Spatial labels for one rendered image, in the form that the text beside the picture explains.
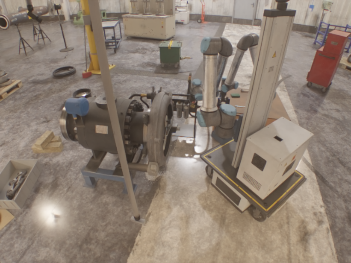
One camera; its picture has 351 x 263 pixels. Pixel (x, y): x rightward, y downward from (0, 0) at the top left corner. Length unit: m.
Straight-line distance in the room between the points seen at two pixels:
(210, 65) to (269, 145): 0.78
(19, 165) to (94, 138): 1.36
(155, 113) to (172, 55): 3.56
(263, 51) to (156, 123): 1.00
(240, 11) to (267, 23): 10.74
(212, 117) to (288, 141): 0.66
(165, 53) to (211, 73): 3.68
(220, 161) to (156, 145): 0.76
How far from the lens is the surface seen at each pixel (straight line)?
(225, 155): 2.35
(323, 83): 5.31
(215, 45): 1.64
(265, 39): 1.60
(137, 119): 2.09
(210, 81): 1.68
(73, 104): 2.02
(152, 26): 8.03
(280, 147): 1.80
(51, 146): 3.19
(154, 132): 1.80
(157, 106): 1.86
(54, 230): 2.42
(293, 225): 2.44
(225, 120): 1.83
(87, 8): 5.30
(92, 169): 2.39
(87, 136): 2.18
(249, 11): 12.32
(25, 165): 3.14
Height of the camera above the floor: 1.92
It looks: 38 degrees down
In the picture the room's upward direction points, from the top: straight up
